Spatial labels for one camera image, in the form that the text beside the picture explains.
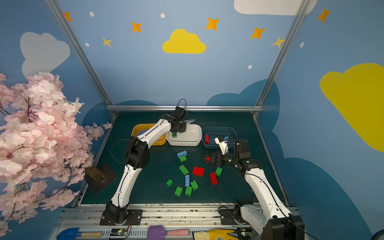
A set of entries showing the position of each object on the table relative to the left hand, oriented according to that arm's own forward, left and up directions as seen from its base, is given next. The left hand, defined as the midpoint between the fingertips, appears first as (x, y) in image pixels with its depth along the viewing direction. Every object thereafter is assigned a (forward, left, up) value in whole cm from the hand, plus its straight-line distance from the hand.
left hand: (182, 126), depth 103 cm
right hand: (-27, -18, +10) cm, 34 cm away
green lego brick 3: (-38, -9, -5) cm, 40 cm away
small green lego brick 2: (-37, +5, -6) cm, 38 cm away
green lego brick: (-3, +5, -5) cm, 8 cm away
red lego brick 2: (-30, -11, -5) cm, 33 cm away
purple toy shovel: (-60, +9, -8) cm, 61 cm away
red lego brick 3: (-34, -20, -6) cm, 40 cm away
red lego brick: (-6, -18, -5) cm, 20 cm away
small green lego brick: (-21, -2, -8) cm, 22 cm away
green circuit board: (-60, +27, -8) cm, 67 cm away
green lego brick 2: (-29, -3, -7) cm, 30 cm away
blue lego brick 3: (-36, -5, -6) cm, 37 cm away
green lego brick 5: (-41, -6, -6) cm, 42 cm away
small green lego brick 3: (-30, -24, -6) cm, 39 cm away
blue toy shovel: (-61, +49, -8) cm, 79 cm away
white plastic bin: (-4, -7, -7) cm, 11 cm away
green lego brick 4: (-42, -1, -5) cm, 42 cm away
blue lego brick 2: (-19, -1, -6) cm, 19 cm away
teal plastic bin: (-1, -20, -6) cm, 21 cm away
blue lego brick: (-2, +29, -4) cm, 29 cm away
